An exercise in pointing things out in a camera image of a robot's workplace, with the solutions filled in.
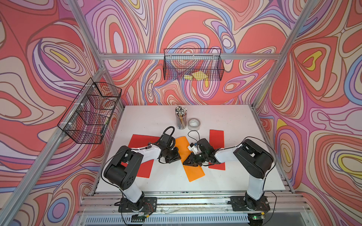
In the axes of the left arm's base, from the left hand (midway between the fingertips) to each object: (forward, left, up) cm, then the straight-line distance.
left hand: (183, 158), depth 89 cm
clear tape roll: (+28, -8, 0) cm, 29 cm away
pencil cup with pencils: (+25, +2, +17) cm, 30 cm away
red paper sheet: (+17, -25, -2) cm, 31 cm away
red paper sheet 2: (+13, +32, -1) cm, 35 cm away
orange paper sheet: (-9, -6, 0) cm, 11 cm away
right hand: (-5, -1, -2) cm, 6 cm away
